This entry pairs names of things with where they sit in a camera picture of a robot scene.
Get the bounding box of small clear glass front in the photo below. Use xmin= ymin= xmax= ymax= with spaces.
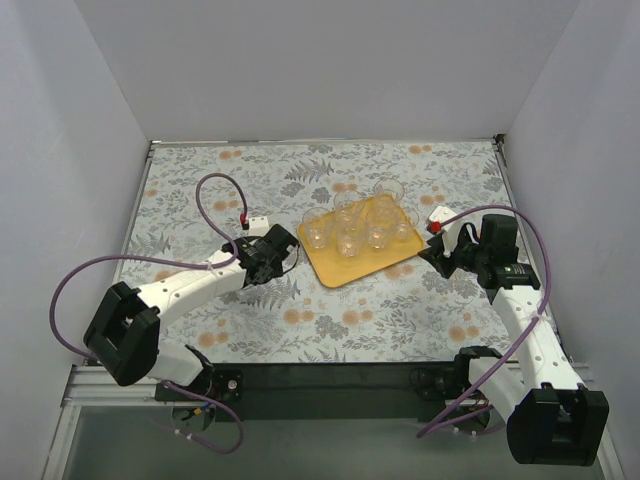
xmin=395 ymin=208 xmax=419 ymax=240

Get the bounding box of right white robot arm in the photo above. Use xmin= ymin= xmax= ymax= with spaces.
xmin=418 ymin=205 xmax=609 ymax=467

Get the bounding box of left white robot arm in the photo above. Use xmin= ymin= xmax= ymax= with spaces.
xmin=83 ymin=224 xmax=299 ymax=395

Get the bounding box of yellow plastic tray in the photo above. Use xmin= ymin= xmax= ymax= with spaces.
xmin=297 ymin=196 xmax=425 ymax=288

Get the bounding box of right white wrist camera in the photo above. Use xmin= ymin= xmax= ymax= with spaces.
xmin=428 ymin=206 xmax=463 ymax=258

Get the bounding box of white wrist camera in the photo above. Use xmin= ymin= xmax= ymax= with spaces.
xmin=248 ymin=216 xmax=270 ymax=236
xmin=428 ymin=206 xmax=463 ymax=258

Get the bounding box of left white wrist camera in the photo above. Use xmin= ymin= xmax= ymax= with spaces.
xmin=248 ymin=216 xmax=270 ymax=236

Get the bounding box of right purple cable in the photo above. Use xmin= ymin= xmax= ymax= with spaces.
xmin=417 ymin=204 xmax=552 ymax=440

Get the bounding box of purple cable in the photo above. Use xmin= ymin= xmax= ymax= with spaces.
xmin=49 ymin=173 xmax=251 ymax=454
xmin=417 ymin=204 xmax=552 ymax=440

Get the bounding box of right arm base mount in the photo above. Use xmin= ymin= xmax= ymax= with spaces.
xmin=409 ymin=366 xmax=469 ymax=402

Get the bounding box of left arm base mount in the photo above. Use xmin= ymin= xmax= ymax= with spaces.
xmin=154 ymin=368 xmax=244 ymax=403

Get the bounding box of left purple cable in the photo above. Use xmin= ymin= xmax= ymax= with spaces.
xmin=49 ymin=173 xmax=251 ymax=454

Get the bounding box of aluminium frame rail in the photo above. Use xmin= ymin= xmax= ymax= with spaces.
xmin=62 ymin=362 xmax=601 ymax=406

